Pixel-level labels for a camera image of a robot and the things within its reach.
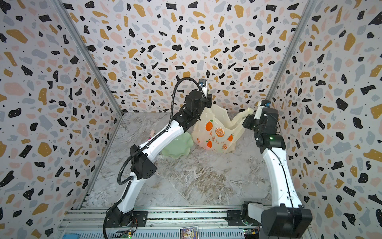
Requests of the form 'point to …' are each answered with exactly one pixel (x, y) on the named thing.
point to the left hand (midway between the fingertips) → (209, 88)
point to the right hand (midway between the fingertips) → (248, 115)
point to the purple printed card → (191, 232)
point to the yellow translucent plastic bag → (214, 131)
